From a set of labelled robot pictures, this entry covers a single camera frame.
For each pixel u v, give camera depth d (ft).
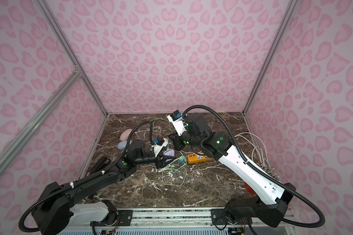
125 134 3.42
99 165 2.89
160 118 3.84
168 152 2.27
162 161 2.17
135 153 1.97
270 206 1.27
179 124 1.80
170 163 2.30
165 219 2.44
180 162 2.96
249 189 2.68
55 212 1.28
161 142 2.10
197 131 1.56
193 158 3.00
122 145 3.34
